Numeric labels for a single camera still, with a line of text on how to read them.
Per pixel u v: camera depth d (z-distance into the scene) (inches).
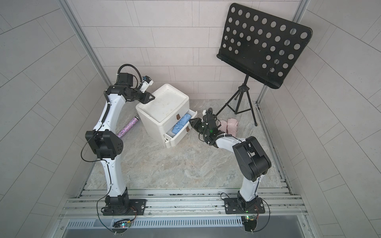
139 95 29.7
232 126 39.1
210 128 27.8
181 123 35.2
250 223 26.8
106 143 20.9
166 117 30.7
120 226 25.9
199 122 31.7
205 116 29.1
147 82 30.3
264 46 25.8
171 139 31.8
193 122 34.1
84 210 28.3
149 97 31.2
